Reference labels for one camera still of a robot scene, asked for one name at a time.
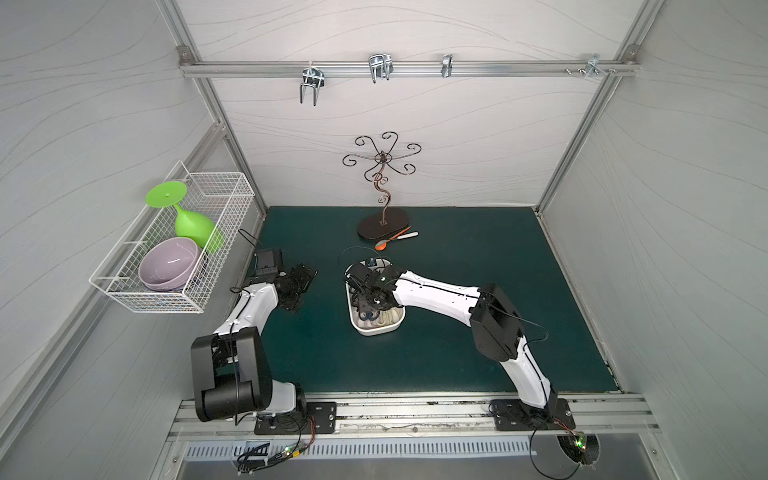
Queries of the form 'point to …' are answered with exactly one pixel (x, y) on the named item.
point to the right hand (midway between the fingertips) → (367, 300)
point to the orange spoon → (382, 244)
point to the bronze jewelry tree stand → (387, 223)
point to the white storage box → (387, 321)
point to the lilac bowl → (168, 263)
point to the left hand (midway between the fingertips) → (312, 281)
